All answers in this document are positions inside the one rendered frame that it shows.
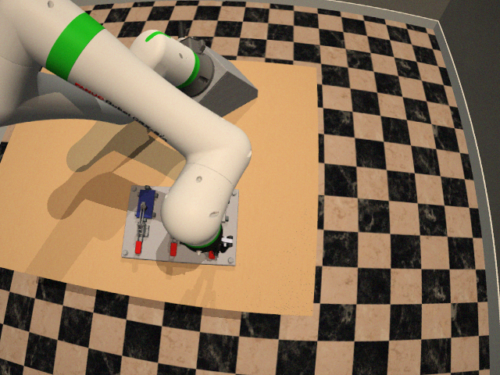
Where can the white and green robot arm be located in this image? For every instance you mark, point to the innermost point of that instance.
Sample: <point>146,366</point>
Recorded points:
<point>85,57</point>

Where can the grey toggle clamp with red handle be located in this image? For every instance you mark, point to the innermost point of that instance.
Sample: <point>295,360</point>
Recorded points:
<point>142,229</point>

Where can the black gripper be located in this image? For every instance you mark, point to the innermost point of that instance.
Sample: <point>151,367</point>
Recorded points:
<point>226,243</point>

